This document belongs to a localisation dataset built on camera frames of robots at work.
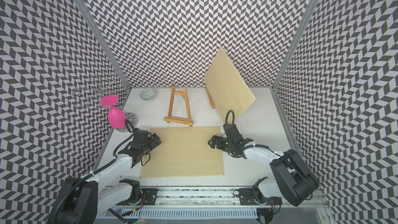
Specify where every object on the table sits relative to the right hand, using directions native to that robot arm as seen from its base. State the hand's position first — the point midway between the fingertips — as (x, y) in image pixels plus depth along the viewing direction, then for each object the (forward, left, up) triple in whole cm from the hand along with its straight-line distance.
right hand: (214, 147), depth 87 cm
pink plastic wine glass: (+8, +50, +20) cm, 54 cm away
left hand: (+3, +35, -1) cm, 35 cm away
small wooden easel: (+31, +1, +2) cm, 31 cm away
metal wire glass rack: (+34, +71, +17) cm, 80 cm away
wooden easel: (+22, +24, -4) cm, 32 cm away
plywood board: (+27, -9, +18) cm, 34 cm away
